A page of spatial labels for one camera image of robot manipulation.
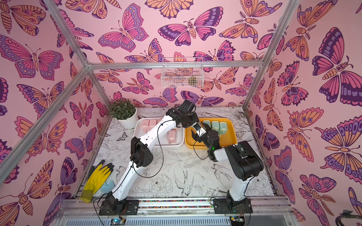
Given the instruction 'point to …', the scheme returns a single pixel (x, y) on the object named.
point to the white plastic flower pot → (129, 123)
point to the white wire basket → (182, 72)
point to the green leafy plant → (122, 109)
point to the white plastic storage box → (138, 133)
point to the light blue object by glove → (108, 187)
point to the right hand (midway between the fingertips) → (195, 126)
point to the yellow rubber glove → (96, 177)
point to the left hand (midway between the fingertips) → (200, 121)
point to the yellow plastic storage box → (229, 138)
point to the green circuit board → (117, 221)
